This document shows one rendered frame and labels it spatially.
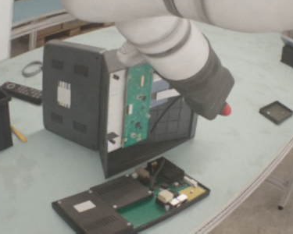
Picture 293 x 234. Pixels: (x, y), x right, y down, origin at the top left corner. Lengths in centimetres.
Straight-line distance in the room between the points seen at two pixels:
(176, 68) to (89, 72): 32
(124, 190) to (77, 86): 22
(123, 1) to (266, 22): 12
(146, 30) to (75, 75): 39
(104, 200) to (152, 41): 33
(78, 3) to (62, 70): 46
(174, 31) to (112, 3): 11
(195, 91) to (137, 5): 20
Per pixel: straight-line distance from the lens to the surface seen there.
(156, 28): 40
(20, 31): 208
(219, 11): 28
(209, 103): 54
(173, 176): 73
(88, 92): 77
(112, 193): 68
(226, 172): 81
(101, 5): 34
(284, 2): 28
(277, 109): 112
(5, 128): 80
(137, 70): 70
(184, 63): 45
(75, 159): 80
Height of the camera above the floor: 147
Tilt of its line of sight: 29 degrees down
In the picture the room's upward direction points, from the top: 5 degrees clockwise
